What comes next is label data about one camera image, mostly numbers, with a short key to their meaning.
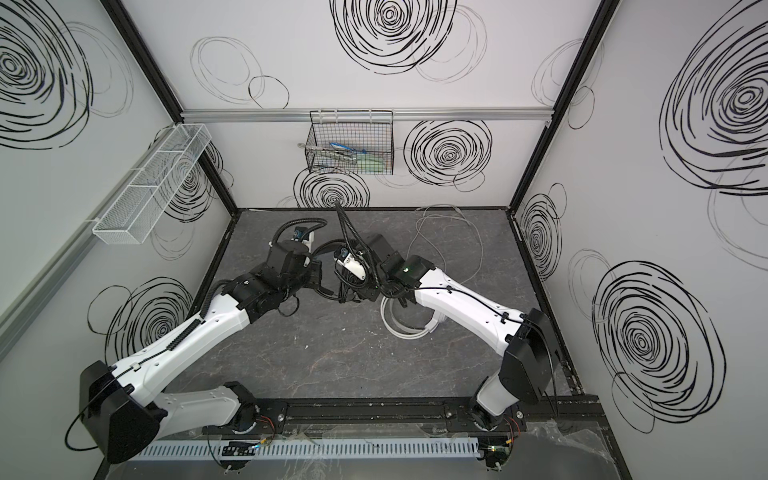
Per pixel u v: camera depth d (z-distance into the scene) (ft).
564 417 2.42
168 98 2.84
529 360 1.36
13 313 1.67
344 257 2.18
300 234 2.19
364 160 2.84
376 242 1.91
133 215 2.37
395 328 2.84
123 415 1.22
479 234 3.66
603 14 2.36
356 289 2.24
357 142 2.92
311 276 2.28
